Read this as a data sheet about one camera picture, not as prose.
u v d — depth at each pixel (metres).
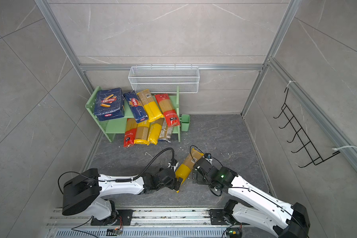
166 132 0.90
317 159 0.58
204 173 0.56
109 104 0.81
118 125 0.96
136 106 0.82
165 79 1.01
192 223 0.73
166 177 0.63
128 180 0.53
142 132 0.90
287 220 0.39
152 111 0.81
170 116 0.78
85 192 0.42
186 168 0.88
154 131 0.90
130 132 0.88
